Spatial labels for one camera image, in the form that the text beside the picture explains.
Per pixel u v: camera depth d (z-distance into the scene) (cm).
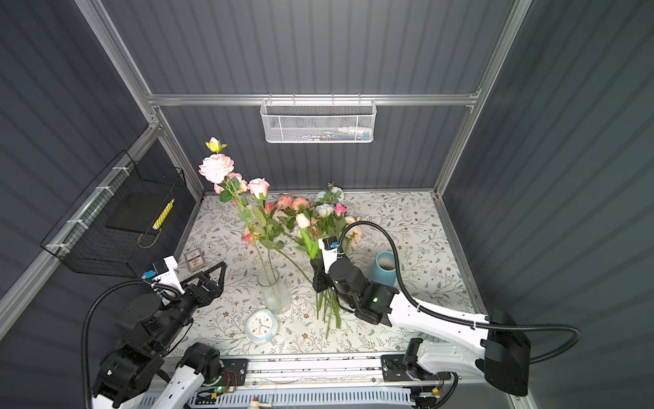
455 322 45
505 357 40
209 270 58
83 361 45
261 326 80
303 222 71
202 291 56
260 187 65
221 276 60
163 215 76
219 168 55
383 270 72
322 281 64
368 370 75
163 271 54
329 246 62
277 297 79
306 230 101
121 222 74
